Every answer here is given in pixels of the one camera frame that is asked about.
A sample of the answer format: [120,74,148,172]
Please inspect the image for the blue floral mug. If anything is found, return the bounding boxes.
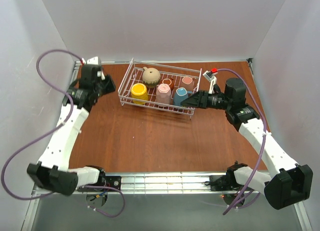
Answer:
[173,87,193,107]

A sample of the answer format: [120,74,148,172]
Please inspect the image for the pink floral mug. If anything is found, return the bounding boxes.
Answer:
[179,76,195,92]

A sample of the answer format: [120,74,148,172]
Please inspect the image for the white mug pink handle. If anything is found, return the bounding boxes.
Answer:
[155,83,172,107]

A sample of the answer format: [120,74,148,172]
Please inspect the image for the yellow enamel mug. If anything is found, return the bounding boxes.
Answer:
[130,83,149,105]

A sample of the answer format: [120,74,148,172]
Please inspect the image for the dark brown glazed mug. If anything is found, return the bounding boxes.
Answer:
[161,78,175,91]

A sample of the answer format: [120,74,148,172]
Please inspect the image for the beige round mug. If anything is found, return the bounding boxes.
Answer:
[142,66,161,89]

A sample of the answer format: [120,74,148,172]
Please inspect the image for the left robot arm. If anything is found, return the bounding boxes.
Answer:
[27,64,116,196]

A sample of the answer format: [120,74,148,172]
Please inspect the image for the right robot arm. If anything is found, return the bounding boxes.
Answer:
[181,78,313,210]

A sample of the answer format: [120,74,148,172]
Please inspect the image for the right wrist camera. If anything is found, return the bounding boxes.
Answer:
[202,68,218,94]

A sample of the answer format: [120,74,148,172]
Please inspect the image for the white wire dish rack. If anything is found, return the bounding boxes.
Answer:
[118,59,203,117]

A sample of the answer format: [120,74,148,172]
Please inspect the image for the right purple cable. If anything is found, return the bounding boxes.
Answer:
[217,68,267,216]

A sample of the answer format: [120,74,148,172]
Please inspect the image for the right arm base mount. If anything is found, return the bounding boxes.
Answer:
[204,175,242,205]

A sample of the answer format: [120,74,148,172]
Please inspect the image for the aluminium front rail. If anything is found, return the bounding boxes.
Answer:
[32,172,300,195]

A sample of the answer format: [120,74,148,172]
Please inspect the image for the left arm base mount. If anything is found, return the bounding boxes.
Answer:
[77,175,122,207]

